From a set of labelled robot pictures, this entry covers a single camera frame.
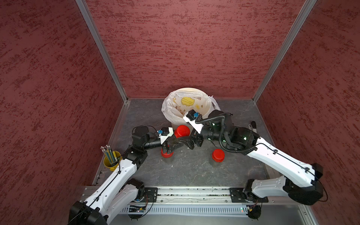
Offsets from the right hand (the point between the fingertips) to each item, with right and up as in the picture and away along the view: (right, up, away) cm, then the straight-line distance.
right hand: (184, 133), depth 61 cm
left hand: (-2, -4, +7) cm, 9 cm away
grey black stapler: (+51, -1, +38) cm, 63 cm away
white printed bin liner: (-5, +15, +24) cm, 28 cm away
